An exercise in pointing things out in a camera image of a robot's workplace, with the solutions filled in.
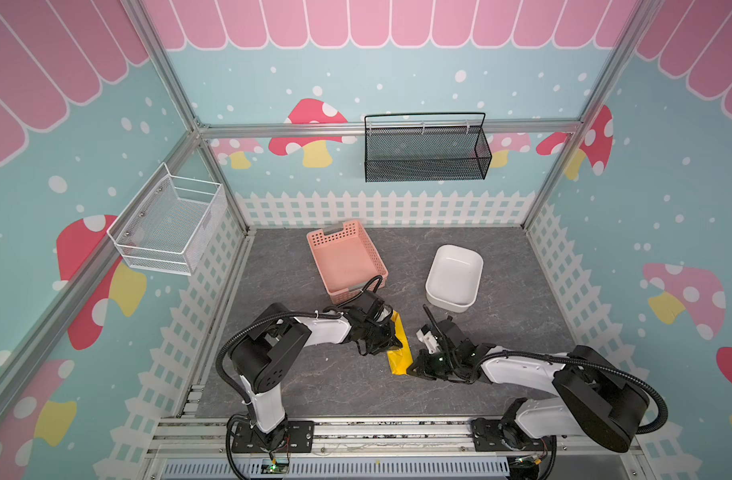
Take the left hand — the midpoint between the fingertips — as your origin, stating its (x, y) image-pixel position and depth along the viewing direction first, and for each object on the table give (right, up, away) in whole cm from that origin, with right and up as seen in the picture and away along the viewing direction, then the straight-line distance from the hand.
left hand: (402, 350), depth 87 cm
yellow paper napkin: (-1, -2, -1) cm, 3 cm away
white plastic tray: (+20, +20, +18) cm, 34 cm away
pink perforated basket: (-18, +25, +23) cm, 39 cm away
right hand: (0, -5, -4) cm, 6 cm away
